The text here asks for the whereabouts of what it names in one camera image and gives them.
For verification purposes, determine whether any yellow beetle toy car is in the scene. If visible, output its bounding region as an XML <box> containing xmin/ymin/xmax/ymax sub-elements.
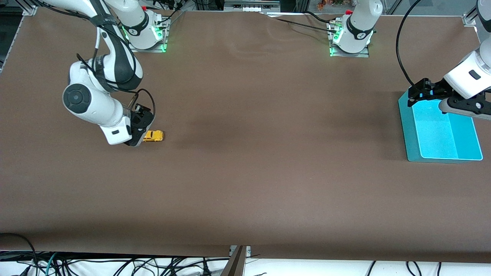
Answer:
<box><xmin>142</xmin><ymin>130</ymin><xmax>165</xmax><ymax>143</ymax></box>

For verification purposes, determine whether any cyan plastic tray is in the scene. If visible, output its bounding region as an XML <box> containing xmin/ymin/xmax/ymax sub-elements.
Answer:
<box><xmin>398</xmin><ymin>91</ymin><xmax>484</xmax><ymax>163</ymax></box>

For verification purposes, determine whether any silver background equipment box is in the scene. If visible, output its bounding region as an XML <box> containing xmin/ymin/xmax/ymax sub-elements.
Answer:
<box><xmin>224</xmin><ymin>0</ymin><xmax>281</xmax><ymax>12</ymax></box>

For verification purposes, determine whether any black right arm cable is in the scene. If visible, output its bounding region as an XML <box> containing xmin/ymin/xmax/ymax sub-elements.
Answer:
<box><xmin>75</xmin><ymin>0</ymin><xmax>156</xmax><ymax>117</ymax></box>

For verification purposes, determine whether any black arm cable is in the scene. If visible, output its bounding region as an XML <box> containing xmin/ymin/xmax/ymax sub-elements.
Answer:
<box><xmin>396</xmin><ymin>0</ymin><xmax>424</xmax><ymax>89</ymax></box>
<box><xmin>75</xmin><ymin>0</ymin><xmax>156</xmax><ymax>117</ymax></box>

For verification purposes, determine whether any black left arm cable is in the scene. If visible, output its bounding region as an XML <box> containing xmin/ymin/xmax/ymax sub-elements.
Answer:
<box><xmin>396</xmin><ymin>0</ymin><xmax>424</xmax><ymax>89</ymax></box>

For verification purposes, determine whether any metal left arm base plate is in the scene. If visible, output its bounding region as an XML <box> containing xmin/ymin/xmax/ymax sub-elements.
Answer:
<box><xmin>327</xmin><ymin>20</ymin><xmax>371</xmax><ymax>58</ymax></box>

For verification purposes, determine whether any aluminium corner bracket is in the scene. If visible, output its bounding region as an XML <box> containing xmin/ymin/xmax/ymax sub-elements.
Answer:
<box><xmin>22</xmin><ymin>0</ymin><xmax>40</xmax><ymax>16</ymax></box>
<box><xmin>462</xmin><ymin>8</ymin><xmax>481</xmax><ymax>28</ymax></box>

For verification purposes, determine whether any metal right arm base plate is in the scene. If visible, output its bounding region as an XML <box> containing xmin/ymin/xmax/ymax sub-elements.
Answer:
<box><xmin>129</xmin><ymin>17</ymin><xmax>170</xmax><ymax>53</ymax></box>

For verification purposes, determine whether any black right base cable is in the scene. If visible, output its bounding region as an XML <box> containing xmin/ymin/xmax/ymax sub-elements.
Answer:
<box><xmin>158</xmin><ymin>0</ymin><xmax>188</xmax><ymax>29</ymax></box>

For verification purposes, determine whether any black cable on table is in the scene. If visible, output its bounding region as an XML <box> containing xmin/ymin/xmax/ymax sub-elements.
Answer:
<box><xmin>265</xmin><ymin>11</ymin><xmax>340</xmax><ymax>30</ymax></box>

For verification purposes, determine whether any thick black floor cable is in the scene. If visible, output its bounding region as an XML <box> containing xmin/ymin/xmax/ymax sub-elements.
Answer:
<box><xmin>0</xmin><ymin>232</ymin><xmax>39</xmax><ymax>276</ymax></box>

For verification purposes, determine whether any teal floor cable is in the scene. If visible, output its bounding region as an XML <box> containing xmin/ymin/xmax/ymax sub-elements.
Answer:
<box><xmin>45</xmin><ymin>255</ymin><xmax>59</xmax><ymax>276</ymax></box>

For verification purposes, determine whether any aluminium frame post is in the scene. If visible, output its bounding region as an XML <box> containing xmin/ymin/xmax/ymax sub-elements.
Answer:
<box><xmin>220</xmin><ymin>245</ymin><xmax>252</xmax><ymax>276</ymax></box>

